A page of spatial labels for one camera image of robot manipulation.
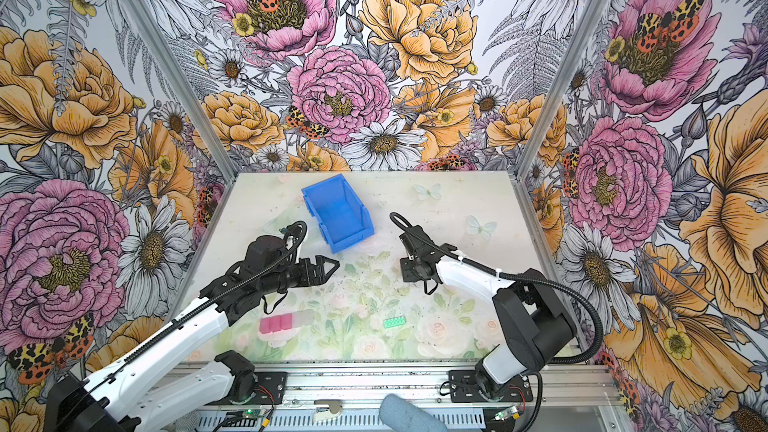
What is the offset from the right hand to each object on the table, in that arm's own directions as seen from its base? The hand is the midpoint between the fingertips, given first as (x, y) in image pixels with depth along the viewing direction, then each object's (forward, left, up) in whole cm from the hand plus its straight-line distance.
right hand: (413, 278), depth 90 cm
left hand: (-4, +23, +11) cm, 26 cm away
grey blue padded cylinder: (-33, +4, -1) cm, 34 cm away
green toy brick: (-12, +5, -2) cm, 13 cm away
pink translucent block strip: (-11, +36, -2) cm, 37 cm away
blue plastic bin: (+26, +23, -3) cm, 35 cm away
